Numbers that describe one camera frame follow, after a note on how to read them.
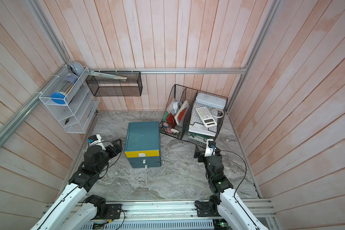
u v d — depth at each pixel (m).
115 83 1.03
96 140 0.66
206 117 0.87
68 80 0.77
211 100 0.95
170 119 1.07
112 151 0.67
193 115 0.90
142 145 0.75
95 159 0.56
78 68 0.83
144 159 0.80
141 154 0.73
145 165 0.86
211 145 0.66
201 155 0.71
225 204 0.54
